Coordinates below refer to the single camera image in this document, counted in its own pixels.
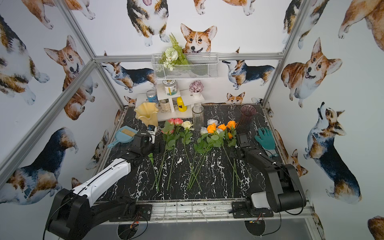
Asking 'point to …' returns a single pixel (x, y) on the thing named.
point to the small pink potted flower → (196, 87)
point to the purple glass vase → (247, 111)
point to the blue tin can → (152, 96)
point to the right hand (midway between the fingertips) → (237, 149)
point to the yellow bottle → (181, 105)
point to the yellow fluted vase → (147, 113)
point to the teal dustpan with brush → (125, 134)
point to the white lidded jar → (170, 87)
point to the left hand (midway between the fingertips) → (157, 137)
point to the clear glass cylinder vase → (198, 112)
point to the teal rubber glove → (266, 137)
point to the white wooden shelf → (174, 107)
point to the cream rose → (186, 136)
